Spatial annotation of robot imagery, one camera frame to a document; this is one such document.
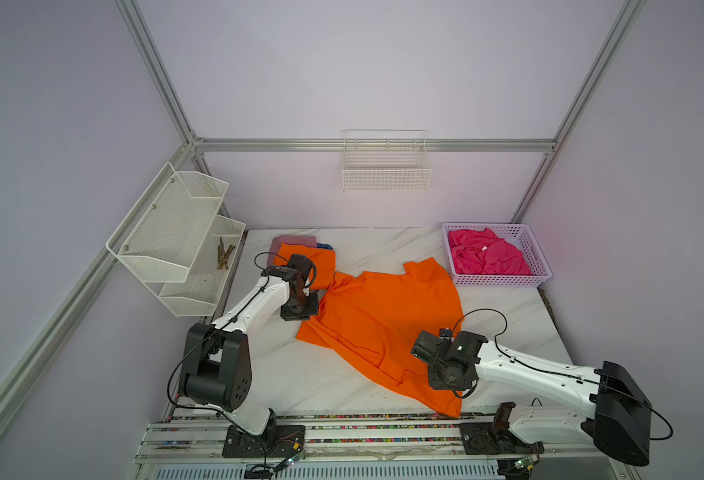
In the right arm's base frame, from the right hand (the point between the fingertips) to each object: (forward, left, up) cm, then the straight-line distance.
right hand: (443, 384), depth 79 cm
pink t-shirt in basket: (+47, -25, 0) cm, 53 cm away
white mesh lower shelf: (+27, +73, +5) cm, 78 cm away
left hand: (+18, +38, +5) cm, 42 cm away
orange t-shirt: (+21, +18, -3) cm, 28 cm away
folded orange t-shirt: (+44, +35, +1) cm, 56 cm away
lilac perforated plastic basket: (+55, -41, 0) cm, 69 cm away
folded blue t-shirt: (+52, +36, -1) cm, 63 cm away
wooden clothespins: (+39, +67, +11) cm, 78 cm away
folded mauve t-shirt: (+50, +44, +5) cm, 67 cm away
